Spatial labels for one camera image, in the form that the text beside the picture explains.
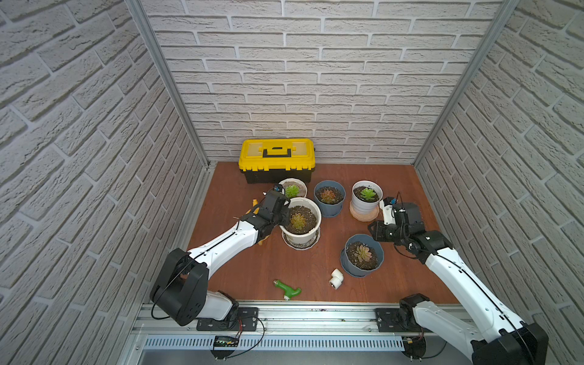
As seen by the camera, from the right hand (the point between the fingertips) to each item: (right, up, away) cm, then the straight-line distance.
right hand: (375, 226), depth 80 cm
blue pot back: (-15, +11, +14) cm, 23 cm away
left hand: (-36, +7, +8) cm, 38 cm away
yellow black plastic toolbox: (-40, +26, +19) cm, 52 cm away
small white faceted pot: (-30, +14, +14) cm, 36 cm away
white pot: (+1, +10, +14) cm, 17 cm away
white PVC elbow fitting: (-14, -19, 0) cm, 24 cm away
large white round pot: (-26, -2, +4) cm, 27 cm away
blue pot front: (-5, -10, -1) cm, 11 cm away
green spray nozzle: (-31, -23, -2) cm, 39 cm away
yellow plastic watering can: (-41, +7, -13) cm, 43 cm away
